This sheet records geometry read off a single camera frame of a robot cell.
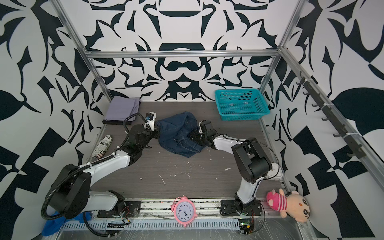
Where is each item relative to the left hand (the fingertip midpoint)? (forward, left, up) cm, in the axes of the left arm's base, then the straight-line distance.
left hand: (158, 118), depth 83 cm
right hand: (-3, -17, -14) cm, 23 cm away
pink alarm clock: (-42, -14, -19) cm, 48 cm away
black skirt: (+14, +34, -21) cm, 42 cm away
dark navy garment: (-2, -7, -15) cm, 17 cm away
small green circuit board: (-47, -42, -23) cm, 67 cm away
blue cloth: (-46, +46, -19) cm, 68 cm away
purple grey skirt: (+23, +32, -16) cm, 43 cm away
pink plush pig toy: (-42, -65, -15) cm, 78 cm away
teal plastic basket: (+29, -58, -21) cm, 68 cm away
